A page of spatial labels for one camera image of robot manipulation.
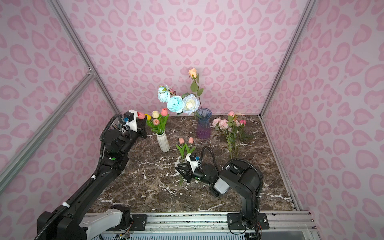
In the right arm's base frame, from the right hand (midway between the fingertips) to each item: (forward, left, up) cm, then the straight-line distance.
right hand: (178, 167), depth 80 cm
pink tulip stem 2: (+24, -4, -10) cm, 27 cm away
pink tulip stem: (+24, +2, -10) cm, 26 cm away
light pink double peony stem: (+36, -36, -7) cm, 52 cm away
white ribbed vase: (+16, +11, 0) cm, 19 cm away
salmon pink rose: (+41, -33, -2) cm, 52 cm away
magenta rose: (+39, -42, -9) cm, 58 cm away
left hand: (+15, +14, +25) cm, 32 cm away
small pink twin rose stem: (+35, -24, -5) cm, 43 cm away
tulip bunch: (+15, +10, +20) cm, 27 cm away
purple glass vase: (+33, -13, -3) cm, 36 cm away
